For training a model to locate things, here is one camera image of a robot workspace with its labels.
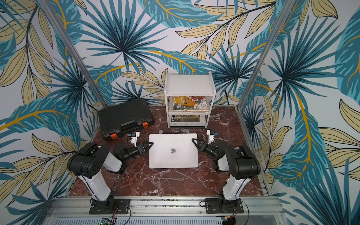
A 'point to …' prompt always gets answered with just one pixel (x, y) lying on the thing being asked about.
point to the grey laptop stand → (187, 131)
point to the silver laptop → (173, 151)
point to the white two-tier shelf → (202, 85)
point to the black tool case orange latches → (124, 117)
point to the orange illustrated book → (189, 102)
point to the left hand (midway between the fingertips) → (152, 144)
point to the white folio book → (187, 120)
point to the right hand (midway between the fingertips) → (185, 144)
